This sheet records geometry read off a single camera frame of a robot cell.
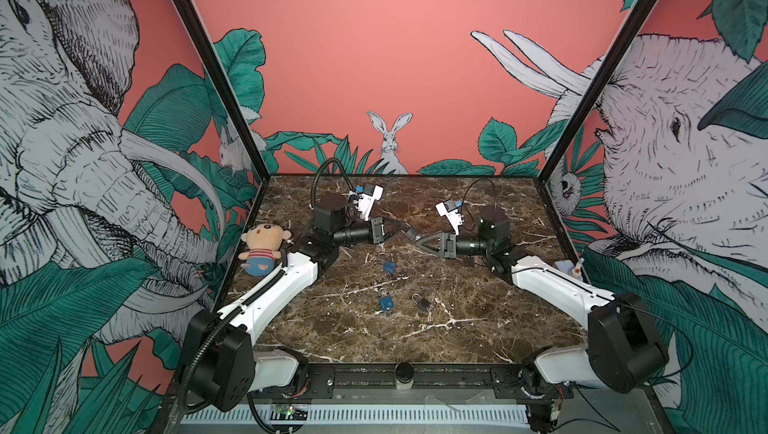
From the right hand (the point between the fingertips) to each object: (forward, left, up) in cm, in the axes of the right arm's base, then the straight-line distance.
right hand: (419, 246), depth 73 cm
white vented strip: (-33, +12, -24) cm, 42 cm away
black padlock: (-6, -2, -24) cm, 25 cm away
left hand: (+3, +3, +5) cm, 7 cm away
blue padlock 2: (-6, +9, -23) cm, 25 cm away
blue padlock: (+6, +8, -24) cm, 26 cm away
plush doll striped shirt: (+10, +47, -16) cm, 51 cm away
